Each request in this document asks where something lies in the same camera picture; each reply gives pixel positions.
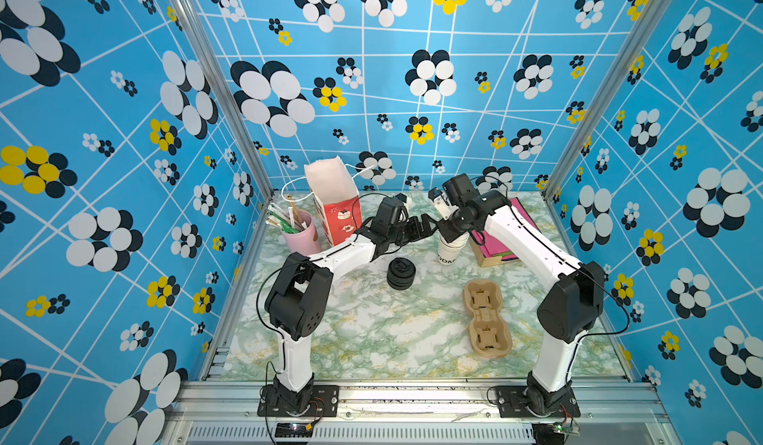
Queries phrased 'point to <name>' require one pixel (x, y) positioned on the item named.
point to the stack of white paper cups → (448, 252)
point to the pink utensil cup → (306, 240)
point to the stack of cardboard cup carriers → (490, 333)
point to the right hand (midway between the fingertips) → (448, 226)
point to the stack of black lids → (400, 273)
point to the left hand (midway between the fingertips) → (433, 227)
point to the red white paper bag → (336, 198)
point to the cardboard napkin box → (490, 260)
